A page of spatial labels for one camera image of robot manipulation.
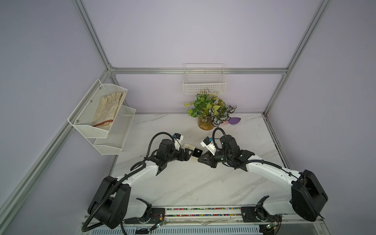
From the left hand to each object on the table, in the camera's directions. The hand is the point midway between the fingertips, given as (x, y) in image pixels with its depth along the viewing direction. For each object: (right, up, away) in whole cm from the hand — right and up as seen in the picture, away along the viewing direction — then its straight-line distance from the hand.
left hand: (187, 152), depth 86 cm
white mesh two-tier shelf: (-50, +7, +5) cm, 51 cm away
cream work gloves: (-44, +26, -7) cm, 51 cm away
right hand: (+8, -3, -7) cm, 11 cm away
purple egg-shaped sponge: (+37, +20, +30) cm, 51 cm away
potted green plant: (+14, +25, +3) cm, 29 cm away
